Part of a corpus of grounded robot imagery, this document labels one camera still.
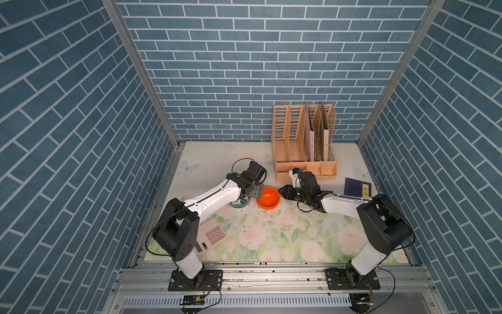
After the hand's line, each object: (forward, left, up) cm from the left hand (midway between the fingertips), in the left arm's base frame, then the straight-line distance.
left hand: (255, 188), depth 89 cm
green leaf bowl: (-3, +7, -8) cm, 12 cm away
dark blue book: (+6, -53, -8) cm, 53 cm away
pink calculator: (-17, +20, -9) cm, 28 cm away
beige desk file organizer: (+29, -25, +6) cm, 39 cm away
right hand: (+1, -12, -3) cm, 13 cm away
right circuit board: (-42, -39, -10) cm, 58 cm away
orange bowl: (-2, -7, -7) cm, 10 cm away
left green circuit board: (-41, +22, -13) cm, 48 cm away
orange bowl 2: (+1, -6, -1) cm, 6 cm away
